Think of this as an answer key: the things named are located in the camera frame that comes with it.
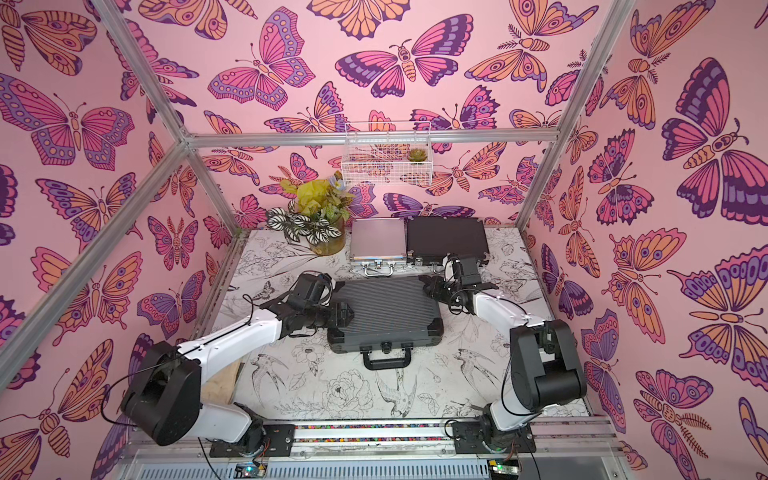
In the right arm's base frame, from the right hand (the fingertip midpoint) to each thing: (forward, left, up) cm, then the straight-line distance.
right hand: (430, 287), depth 92 cm
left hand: (-9, +25, 0) cm, 26 cm away
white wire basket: (+38, +18, +23) cm, 48 cm away
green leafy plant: (+28, +35, +11) cm, 47 cm away
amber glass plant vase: (+23, +34, -6) cm, 42 cm away
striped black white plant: (+12, +41, +15) cm, 45 cm away
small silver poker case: (+24, +18, -6) cm, 30 cm away
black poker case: (+25, -1, -4) cm, 25 cm away
